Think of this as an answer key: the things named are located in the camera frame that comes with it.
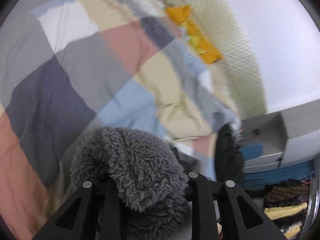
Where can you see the yellow pillow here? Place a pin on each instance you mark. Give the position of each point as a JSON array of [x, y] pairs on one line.
[[181, 16]]

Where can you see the cream quilted headboard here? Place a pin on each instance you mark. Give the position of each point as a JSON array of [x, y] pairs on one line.
[[216, 20]]

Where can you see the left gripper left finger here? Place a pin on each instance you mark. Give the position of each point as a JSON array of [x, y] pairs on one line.
[[89, 209]]

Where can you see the blue curtain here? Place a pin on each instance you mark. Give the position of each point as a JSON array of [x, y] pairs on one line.
[[298, 172]]

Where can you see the grey fleece jacket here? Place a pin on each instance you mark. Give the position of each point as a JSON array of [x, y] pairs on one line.
[[150, 181]]

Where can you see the blue chair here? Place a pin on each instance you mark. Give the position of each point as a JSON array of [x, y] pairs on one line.
[[252, 151]]

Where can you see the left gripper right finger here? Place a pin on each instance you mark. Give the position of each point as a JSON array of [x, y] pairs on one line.
[[214, 202]]

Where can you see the patchwork quilt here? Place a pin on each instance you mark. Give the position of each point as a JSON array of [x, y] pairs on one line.
[[69, 67]]

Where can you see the black jacket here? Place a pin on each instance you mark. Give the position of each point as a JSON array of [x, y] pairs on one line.
[[229, 161]]

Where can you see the grey wardrobe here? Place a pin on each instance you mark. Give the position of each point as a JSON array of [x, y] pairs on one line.
[[287, 137]]

